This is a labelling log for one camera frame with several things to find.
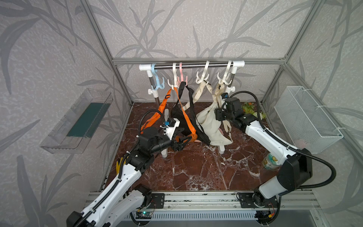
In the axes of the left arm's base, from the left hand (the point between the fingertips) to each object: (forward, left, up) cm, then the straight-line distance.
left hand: (187, 135), depth 67 cm
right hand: (+21, -19, -5) cm, 29 cm away
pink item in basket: (0, -59, -7) cm, 60 cm away
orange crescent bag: (+3, -3, -4) cm, 6 cm away
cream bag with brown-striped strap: (+13, -19, -17) cm, 29 cm away
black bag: (+8, +3, +2) cm, 9 cm away
